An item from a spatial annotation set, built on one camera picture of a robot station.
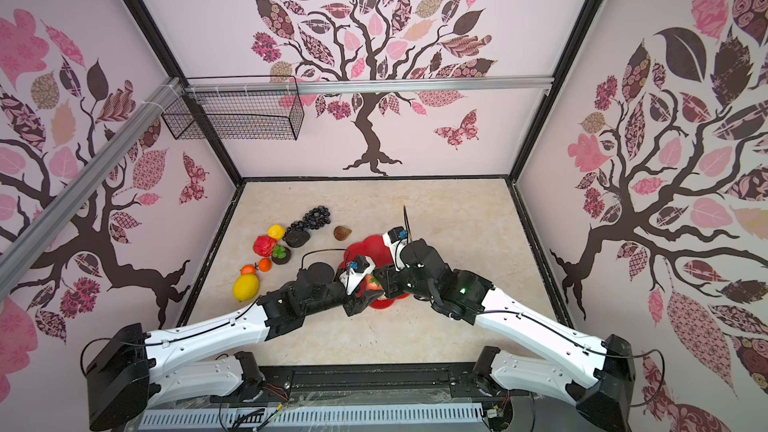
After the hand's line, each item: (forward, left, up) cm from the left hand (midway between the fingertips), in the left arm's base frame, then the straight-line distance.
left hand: (375, 288), depth 75 cm
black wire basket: (+54, +45, +19) cm, 72 cm away
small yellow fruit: (+26, +35, -10) cm, 45 cm away
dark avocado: (+23, +28, -10) cm, 37 cm away
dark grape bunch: (+31, +23, -11) cm, 40 cm away
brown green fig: (+25, +13, -12) cm, 31 cm away
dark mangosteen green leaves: (+15, +31, -9) cm, 36 cm away
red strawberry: (-1, 0, +6) cm, 6 cm away
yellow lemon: (+6, +40, -11) cm, 42 cm away
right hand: (+1, 0, +8) cm, 8 cm away
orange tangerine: (+14, +37, -13) cm, 41 cm away
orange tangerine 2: (+12, +42, -12) cm, 45 cm away
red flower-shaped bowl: (+19, +1, -11) cm, 22 cm away
